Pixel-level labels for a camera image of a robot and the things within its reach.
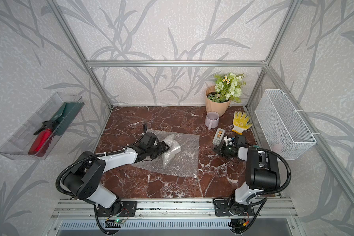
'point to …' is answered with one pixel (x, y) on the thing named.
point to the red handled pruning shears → (44, 135)
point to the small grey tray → (218, 136)
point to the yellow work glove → (239, 123)
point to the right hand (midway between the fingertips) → (212, 148)
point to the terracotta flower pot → (221, 107)
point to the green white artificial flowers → (228, 87)
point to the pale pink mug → (212, 119)
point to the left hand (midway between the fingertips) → (167, 149)
